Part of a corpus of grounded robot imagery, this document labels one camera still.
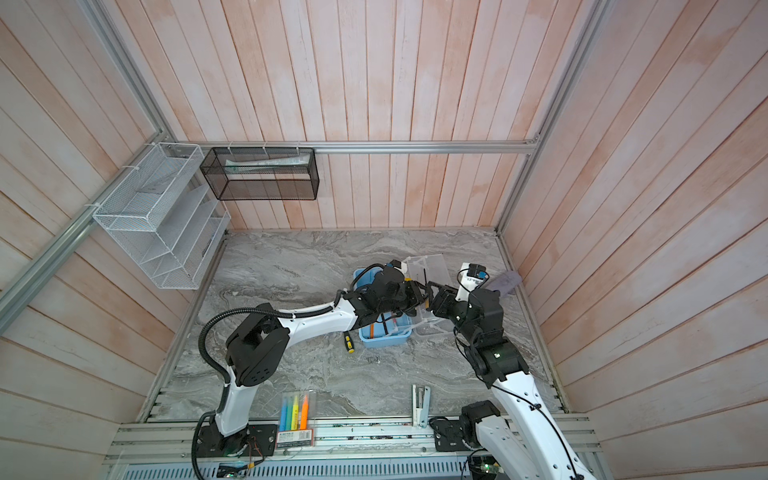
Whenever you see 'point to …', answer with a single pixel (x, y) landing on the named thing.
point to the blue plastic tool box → (386, 331)
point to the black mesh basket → (262, 173)
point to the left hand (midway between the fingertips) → (433, 299)
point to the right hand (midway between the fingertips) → (435, 284)
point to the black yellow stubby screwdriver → (348, 342)
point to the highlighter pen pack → (297, 419)
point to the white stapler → (420, 405)
